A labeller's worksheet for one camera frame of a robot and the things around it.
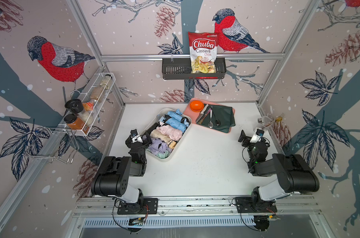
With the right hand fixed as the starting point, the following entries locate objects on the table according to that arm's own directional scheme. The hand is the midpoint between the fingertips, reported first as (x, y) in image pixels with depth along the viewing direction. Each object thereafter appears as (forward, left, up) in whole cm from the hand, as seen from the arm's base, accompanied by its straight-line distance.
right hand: (249, 130), depth 90 cm
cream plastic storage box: (-3, +59, -2) cm, 59 cm away
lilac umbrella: (-13, +55, 0) cm, 57 cm away
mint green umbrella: (-16, +53, -4) cm, 56 cm away
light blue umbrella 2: (+5, +48, 0) cm, 48 cm away
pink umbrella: (-3, +47, 0) cm, 47 cm away
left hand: (-3, +67, +2) cm, 68 cm away
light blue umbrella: (+11, +47, +1) cm, 48 cm away
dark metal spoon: (+14, +16, -10) cm, 24 cm away
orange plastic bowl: (+27, +32, -6) cm, 42 cm away
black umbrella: (+3, +62, -4) cm, 62 cm away
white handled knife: (+23, +28, -10) cm, 37 cm away
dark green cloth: (+18, +14, -10) cm, 25 cm away
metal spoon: (+12, +22, -10) cm, 27 cm away
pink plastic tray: (+18, +36, -9) cm, 41 cm away
